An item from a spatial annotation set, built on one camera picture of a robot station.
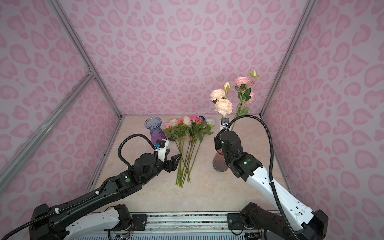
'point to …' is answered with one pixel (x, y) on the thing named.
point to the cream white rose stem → (187, 121)
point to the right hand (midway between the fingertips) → (222, 129)
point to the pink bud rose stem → (170, 134)
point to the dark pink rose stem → (198, 126)
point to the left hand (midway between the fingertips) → (176, 150)
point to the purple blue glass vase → (154, 124)
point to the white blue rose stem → (210, 121)
